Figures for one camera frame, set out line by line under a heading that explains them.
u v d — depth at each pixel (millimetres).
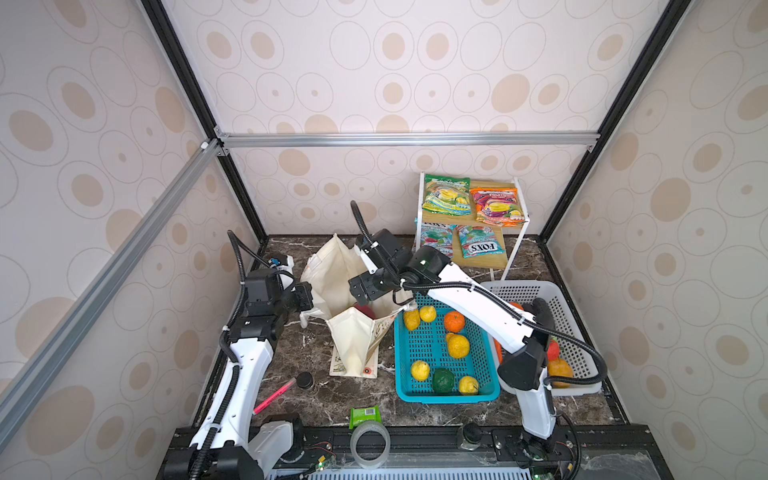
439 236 946
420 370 814
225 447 387
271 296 594
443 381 778
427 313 924
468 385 781
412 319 919
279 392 814
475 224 766
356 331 720
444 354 893
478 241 944
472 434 761
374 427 742
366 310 942
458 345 851
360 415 772
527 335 472
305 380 745
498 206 784
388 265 549
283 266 685
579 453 700
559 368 800
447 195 797
